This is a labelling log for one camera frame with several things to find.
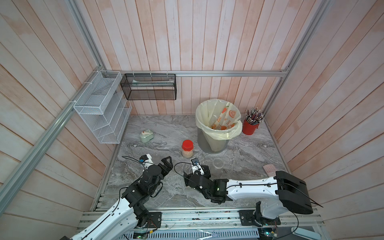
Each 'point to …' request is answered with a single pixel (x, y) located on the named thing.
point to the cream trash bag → (219, 118)
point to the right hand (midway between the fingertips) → (190, 170)
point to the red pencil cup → (248, 128)
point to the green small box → (146, 135)
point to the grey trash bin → (208, 145)
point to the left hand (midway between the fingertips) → (167, 163)
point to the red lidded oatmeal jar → (187, 148)
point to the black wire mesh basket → (149, 86)
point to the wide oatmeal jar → (218, 163)
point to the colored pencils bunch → (255, 117)
